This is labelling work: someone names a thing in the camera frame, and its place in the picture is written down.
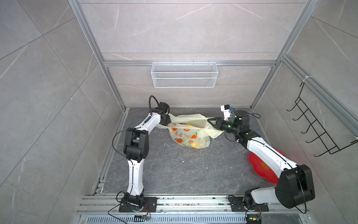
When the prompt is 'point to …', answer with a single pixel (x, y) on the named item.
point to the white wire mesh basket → (184, 75)
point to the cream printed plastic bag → (192, 130)
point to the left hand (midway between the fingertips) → (166, 119)
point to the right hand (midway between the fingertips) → (207, 119)
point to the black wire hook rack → (323, 135)
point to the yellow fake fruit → (189, 124)
